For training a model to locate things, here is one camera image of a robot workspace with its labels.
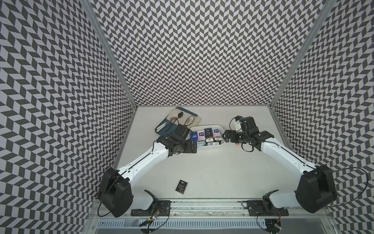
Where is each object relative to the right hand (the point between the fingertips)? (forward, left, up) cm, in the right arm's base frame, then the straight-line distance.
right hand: (229, 138), depth 85 cm
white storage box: (+12, +21, -7) cm, 25 cm away
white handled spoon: (+22, +38, -10) cm, 45 cm away
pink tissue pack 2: (+1, +9, -7) cm, 12 cm away
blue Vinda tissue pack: (+5, +22, -6) cm, 23 cm away
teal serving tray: (+15, +41, -9) cm, 45 cm away
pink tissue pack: (+6, +16, -6) cm, 19 cm away
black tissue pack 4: (-24, +28, -11) cm, 39 cm away
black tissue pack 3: (+3, +6, -7) cm, 9 cm away
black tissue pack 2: (+3, +11, -7) cm, 13 cm away
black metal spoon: (+28, +32, -11) cm, 44 cm away
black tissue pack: (+7, +12, -5) cm, 15 cm away
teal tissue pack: (+1, +17, -7) cm, 18 cm away
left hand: (-6, +24, 0) cm, 25 cm away
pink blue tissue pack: (+9, +6, -7) cm, 13 cm away
